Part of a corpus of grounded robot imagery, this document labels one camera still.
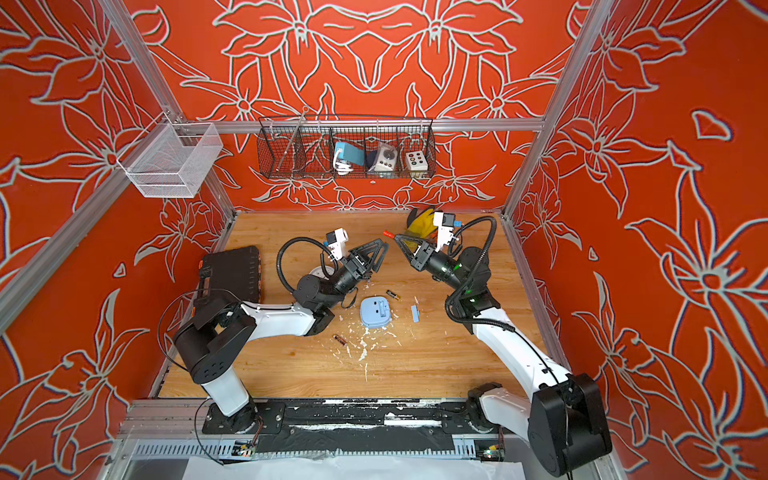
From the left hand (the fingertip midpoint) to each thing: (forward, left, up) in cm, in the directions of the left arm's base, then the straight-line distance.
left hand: (384, 246), depth 67 cm
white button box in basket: (+39, -8, -4) cm, 40 cm away
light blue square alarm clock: (-2, +3, -30) cm, 30 cm away
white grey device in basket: (+36, +2, 0) cm, 36 cm away
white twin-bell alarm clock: (+11, +22, -28) cm, 37 cm away
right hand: (+1, -1, 0) cm, 2 cm away
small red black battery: (-10, +12, -33) cm, 36 cm away
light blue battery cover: (0, -10, -33) cm, 34 cm away
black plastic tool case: (+8, +50, -28) cm, 58 cm away
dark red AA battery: (+4, -1, 0) cm, 4 cm away
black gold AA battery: (+6, -3, -32) cm, 33 cm away
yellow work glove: (+37, -13, -31) cm, 50 cm away
